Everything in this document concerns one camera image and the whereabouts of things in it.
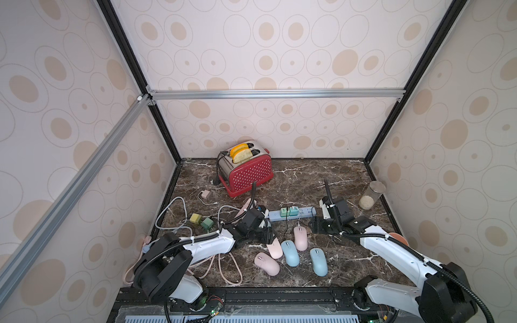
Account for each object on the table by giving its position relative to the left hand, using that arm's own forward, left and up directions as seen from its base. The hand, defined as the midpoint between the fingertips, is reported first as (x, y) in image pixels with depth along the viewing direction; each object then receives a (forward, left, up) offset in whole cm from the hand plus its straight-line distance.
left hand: (276, 234), depth 84 cm
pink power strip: (+7, +14, +8) cm, 18 cm away
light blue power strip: (+13, -14, -4) cm, 19 cm away
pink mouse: (-5, 0, -4) cm, 6 cm away
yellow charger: (+10, +37, -5) cm, 39 cm away
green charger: (+11, -4, -1) cm, 12 cm away
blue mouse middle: (-8, -7, -5) cm, 11 cm away
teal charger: (+11, -8, +1) cm, 13 cm away
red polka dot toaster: (+25, +18, +7) cm, 31 cm away
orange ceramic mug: (-2, -49, +3) cm, 49 cm away
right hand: (+3, -16, +2) cm, 16 cm away
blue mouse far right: (-10, -17, -4) cm, 20 cm away
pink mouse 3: (0, -11, -4) cm, 12 cm away
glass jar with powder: (+17, -43, +6) cm, 47 cm away
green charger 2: (+6, +31, -2) cm, 31 cm away
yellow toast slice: (+33, +17, +15) cm, 40 cm away
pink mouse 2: (-11, +3, -4) cm, 12 cm away
